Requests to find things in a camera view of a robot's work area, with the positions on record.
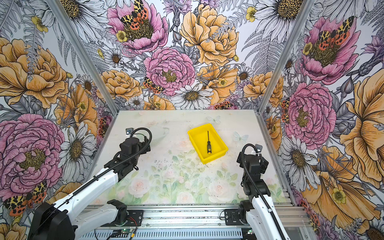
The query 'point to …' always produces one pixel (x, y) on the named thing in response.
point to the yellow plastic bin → (199, 137)
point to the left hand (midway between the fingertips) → (138, 144)
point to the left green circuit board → (126, 230)
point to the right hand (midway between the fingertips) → (251, 158)
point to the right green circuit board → (250, 232)
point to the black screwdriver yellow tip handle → (209, 145)
